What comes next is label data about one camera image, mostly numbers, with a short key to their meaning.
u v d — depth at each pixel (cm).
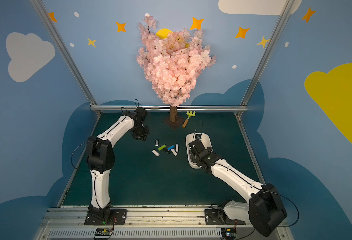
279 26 75
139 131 85
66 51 84
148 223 74
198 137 75
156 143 103
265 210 40
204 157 62
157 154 98
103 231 72
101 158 55
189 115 123
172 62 64
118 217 74
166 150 101
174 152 99
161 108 131
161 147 101
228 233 73
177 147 101
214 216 75
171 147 101
